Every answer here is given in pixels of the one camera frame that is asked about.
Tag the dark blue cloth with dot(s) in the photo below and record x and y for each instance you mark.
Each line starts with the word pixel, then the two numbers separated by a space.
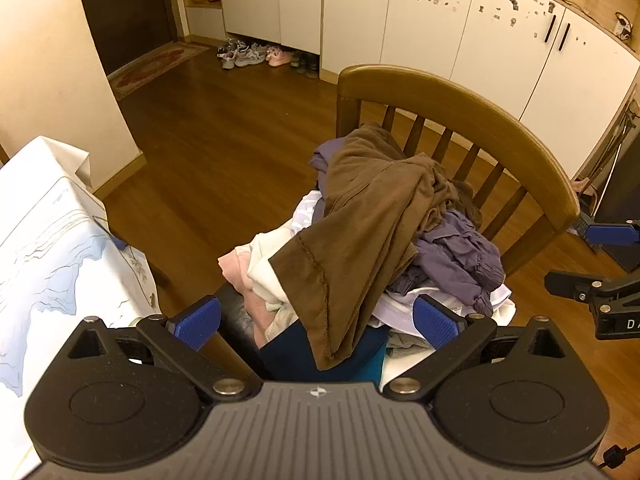
pixel 287 355

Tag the tall white cabinet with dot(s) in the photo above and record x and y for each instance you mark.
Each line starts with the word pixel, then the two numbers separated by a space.
pixel 265 5

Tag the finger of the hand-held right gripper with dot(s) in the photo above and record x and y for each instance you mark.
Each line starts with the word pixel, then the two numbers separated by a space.
pixel 575 282
pixel 612 234

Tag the pink garment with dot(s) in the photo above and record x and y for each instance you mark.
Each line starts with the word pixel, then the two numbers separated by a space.
pixel 232 270

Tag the dark shoe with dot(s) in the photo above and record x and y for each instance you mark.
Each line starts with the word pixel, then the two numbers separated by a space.
pixel 296 60
pixel 312 65

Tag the white stickered cabinet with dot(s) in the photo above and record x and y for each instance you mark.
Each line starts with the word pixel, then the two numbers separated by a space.
pixel 425 35

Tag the cream garment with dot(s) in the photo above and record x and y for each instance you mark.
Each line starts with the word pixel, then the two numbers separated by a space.
pixel 265 260

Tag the white printed tablecloth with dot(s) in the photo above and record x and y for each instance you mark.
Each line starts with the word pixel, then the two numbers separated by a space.
pixel 45 260

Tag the dark brown door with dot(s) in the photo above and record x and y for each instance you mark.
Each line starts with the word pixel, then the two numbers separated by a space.
pixel 125 10

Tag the black appliance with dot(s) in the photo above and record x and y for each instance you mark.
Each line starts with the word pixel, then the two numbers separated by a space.
pixel 620 185

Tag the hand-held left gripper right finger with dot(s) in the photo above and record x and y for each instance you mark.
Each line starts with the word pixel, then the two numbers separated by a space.
pixel 437 322

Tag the pink shoe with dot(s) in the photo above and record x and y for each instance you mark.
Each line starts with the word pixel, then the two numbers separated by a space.
pixel 277 56

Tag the small white wall fixture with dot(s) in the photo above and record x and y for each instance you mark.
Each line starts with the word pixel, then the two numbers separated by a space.
pixel 622 25

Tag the white shoe bench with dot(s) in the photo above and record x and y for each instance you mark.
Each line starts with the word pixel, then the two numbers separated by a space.
pixel 202 20

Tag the red patterned rug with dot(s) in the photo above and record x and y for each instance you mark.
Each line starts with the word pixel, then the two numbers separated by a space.
pixel 155 62

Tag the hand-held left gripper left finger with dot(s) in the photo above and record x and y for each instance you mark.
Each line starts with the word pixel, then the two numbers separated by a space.
pixel 197 322

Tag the wooden chair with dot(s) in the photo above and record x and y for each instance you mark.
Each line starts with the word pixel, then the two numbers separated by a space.
pixel 450 95

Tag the brown t-shirt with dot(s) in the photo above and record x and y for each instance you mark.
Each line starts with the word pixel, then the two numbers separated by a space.
pixel 360 220

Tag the grey white sneaker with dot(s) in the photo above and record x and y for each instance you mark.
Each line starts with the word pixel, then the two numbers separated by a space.
pixel 249 55

